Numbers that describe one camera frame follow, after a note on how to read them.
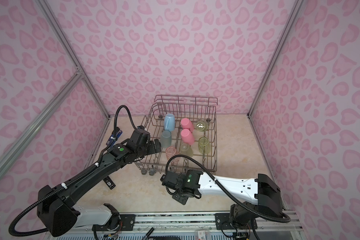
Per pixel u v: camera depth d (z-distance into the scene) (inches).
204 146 36.6
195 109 42.0
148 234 27.5
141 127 28.1
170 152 35.1
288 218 15.6
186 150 33.7
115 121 23.3
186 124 38.1
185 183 19.8
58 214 14.9
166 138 36.4
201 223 29.5
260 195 15.7
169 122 38.5
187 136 35.7
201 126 38.1
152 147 27.8
